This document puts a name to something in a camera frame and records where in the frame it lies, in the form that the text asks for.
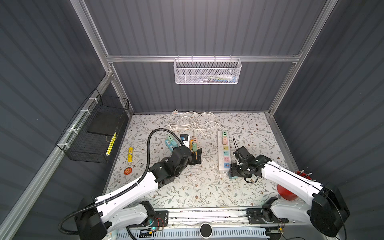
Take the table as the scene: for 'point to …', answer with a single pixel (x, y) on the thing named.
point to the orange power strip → (191, 142)
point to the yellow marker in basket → (111, 145)
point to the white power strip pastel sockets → (224, 150)
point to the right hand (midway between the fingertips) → (235, 173)
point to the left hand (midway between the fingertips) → (194, 148)
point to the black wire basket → (92, 136)
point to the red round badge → (128, 170)
